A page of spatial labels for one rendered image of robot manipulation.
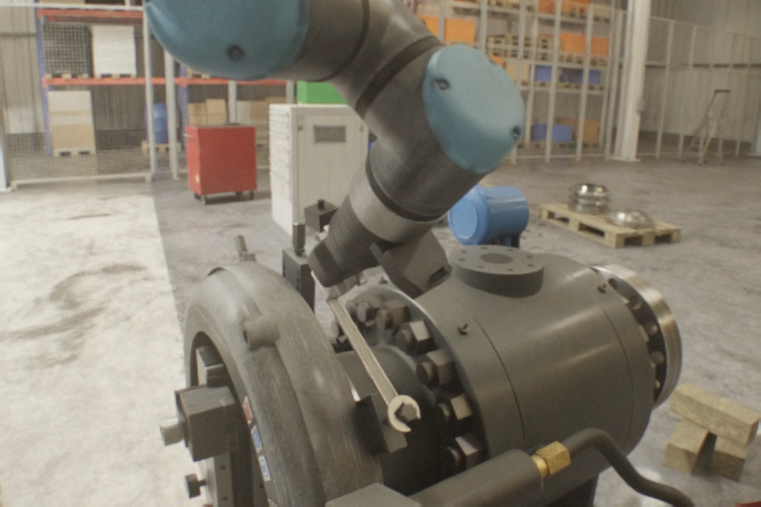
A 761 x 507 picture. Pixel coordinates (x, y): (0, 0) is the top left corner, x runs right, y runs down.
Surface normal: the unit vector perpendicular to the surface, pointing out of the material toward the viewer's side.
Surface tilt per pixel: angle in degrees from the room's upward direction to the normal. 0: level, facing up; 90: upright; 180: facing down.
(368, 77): 94
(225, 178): 90
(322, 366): 35
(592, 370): 59
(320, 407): 44
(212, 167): 90
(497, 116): 53
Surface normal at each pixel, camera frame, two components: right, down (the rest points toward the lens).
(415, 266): 0.41, -0.47
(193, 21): -0.35, 0.29
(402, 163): -0.67, 0.43
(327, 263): -0.55, 0.15
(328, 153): 0.43, 0.22
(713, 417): -0.84, 0.11
